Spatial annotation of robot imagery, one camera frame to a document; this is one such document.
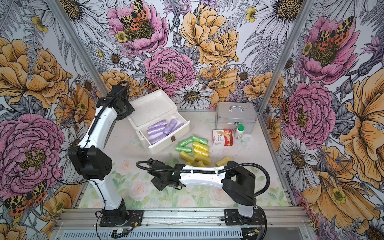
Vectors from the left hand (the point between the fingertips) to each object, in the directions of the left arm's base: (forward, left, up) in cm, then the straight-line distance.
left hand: (128, 116), depth 87 cm
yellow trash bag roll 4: (-19, -55, -21) cm, 62 cm away
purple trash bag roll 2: (-7, -16, -4) cm, 17 cm away
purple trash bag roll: (-3, -18, -5) cm, 19 cm away
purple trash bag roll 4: (-2, -25, -5) cm, 26 cm away
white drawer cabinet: (+6, -7, 0) cm, 10 cm away
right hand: (-31, -20, -16) cm, 41 cm away
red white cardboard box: (-2, -57, -20) cm, 60 cm away
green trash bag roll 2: (-5, -30, -21) cm, 37 cm away
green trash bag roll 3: (-4, -41, -19) cm, 45 cm away
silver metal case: (+6, -61, -7) cm, 62 cm away
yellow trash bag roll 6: (-19, -34, -22) cm, 45 cm away
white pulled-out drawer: (-9, -17, -7) cm, 20 cm away
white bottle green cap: (0, -68, -15) cm, 69 cm away
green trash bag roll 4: (-35, -32, +9) cm, 48 cm away
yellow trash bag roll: (-14, -31, -21) cm, 40 cm away
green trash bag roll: (-10, -31, -21) cm, 39 cm away
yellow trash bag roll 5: (-19, -41, -22) cm, 51 cm away
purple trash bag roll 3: (-14, -15, -5) cm, 21 cm away
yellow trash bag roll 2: (-18, -45, -21) cm, 53 cm away
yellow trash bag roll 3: (-10, -43, -21) cm, 49 cm away
